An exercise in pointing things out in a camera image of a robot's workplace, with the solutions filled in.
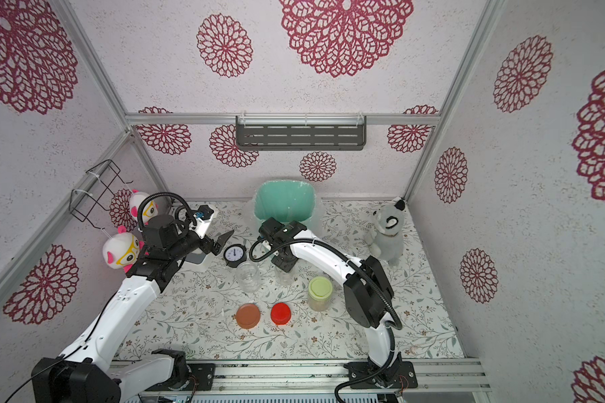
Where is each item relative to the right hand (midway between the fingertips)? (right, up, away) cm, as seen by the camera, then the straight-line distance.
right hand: (288, 255), depth 87 cm
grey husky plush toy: (+36, +6, +5) cm, 37 cm away
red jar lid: (-2, -18, -5) cm, 19 cm away
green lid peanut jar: (+11, -10, -10) cm, 17 cm away
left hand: (-21, +12, -10) cm, 26 cm away
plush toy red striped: (-52, +3, -8) cm, 53 cm away
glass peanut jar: (-15, -9, +8) cm, 20 cm away
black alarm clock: (-21, -1, +10) cm, 24 cm away
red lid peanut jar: (-2, -10, +10) cm, 14 cm away
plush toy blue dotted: (-53, +17, +8) cm, 56 cm away
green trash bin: (-1, +20, +10) cm, 22 cm away
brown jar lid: (-14, -20, -2) cm, 25 cm away
